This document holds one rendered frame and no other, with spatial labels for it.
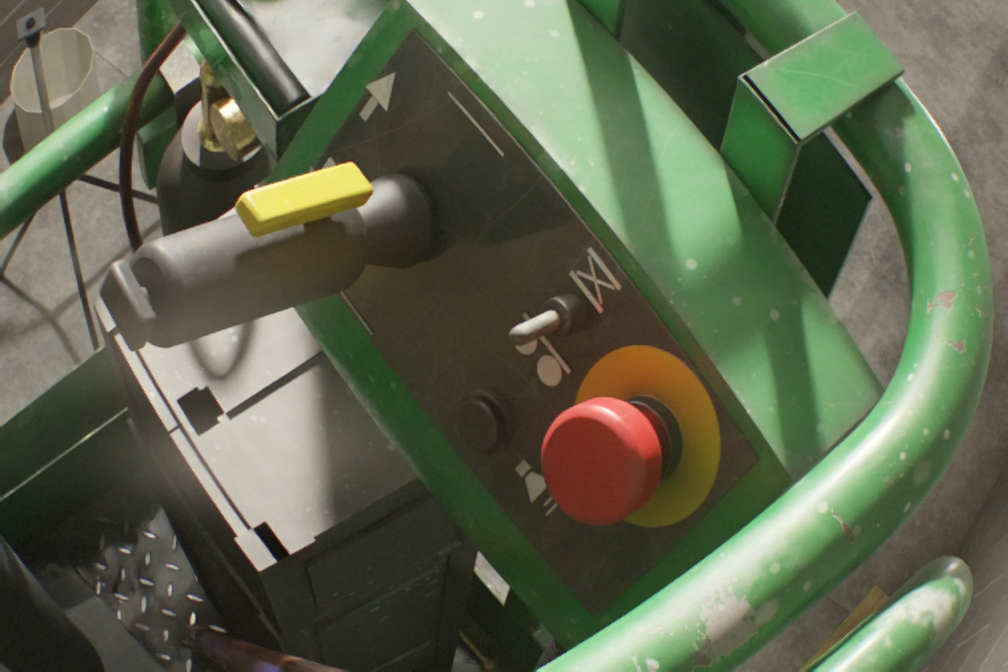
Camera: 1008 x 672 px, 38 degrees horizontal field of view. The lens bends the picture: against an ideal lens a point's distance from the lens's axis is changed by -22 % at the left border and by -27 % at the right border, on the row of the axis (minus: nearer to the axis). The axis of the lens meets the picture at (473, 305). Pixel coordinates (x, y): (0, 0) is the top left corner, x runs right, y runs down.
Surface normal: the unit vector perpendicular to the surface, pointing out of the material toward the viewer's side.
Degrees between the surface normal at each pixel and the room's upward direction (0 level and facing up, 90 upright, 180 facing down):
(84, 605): 0
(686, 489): 58
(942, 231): 27
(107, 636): 0
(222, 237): 34
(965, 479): 0
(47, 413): 90
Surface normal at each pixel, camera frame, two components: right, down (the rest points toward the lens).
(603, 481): -0.65, 0.22
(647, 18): -0.81, 0.51
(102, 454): 0.58, 0.75
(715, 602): -0.04, -0.52
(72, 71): -0.16, 0.90
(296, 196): 0.47, -0.62
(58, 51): 0.29, 0.88
